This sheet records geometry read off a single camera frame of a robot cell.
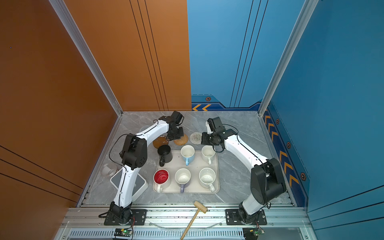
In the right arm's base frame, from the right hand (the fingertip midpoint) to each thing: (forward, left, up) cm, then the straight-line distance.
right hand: (201, 139), depth 87 cm
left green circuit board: (-43, +39, -15) cm, 60 cm away
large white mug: (-17, -3, -12) cm, 21 cm away
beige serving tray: (-22, +4, -14) cm, 26 cm away
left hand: (+11, +13, -11) cm, 20 cm away
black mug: (-3, +23, -8) cm, 24 cm away
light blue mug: (-2, +9, -9) cm, 13 cm away
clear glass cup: (-13, +55, -11) cm, 58 cm away
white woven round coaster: (+11, +4, -13) cm, 17 cm away
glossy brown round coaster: (-9, +20, +12) cm, 25 cm away
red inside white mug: (-18, +23, -12) cm, 32 cm away
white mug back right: (-3, -4, -10) cm, 12 cm away
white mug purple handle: (-17, +11, -13) cm, 24 cm away
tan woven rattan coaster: (+8, +13, -13) cm, 20 cm away
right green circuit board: (-44, -23, -15) cm, 51 cm away
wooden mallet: (-33, +1, -13) cm, 36 cm away
